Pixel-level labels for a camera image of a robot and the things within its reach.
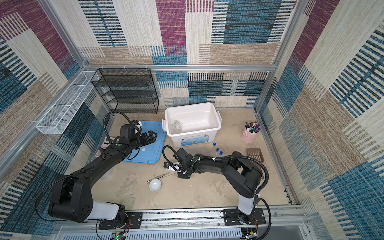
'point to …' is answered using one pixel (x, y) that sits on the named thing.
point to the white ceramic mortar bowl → (155, 185)
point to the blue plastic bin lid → (149, 153)
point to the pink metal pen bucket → (250, 132)
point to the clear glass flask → (176, 127)
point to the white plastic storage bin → (191, 124)
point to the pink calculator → (105, 143)
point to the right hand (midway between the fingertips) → (182, 170)
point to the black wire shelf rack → (127, 90)
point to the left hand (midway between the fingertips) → (151, 133)
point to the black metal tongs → (158, 176)
